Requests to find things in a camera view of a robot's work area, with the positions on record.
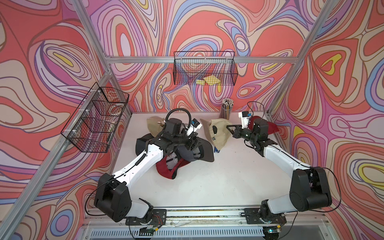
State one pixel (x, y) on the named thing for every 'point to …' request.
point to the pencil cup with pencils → (226, 108)
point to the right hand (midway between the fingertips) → (227, 129)
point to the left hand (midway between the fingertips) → (201, 137)
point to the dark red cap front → (168, 166)
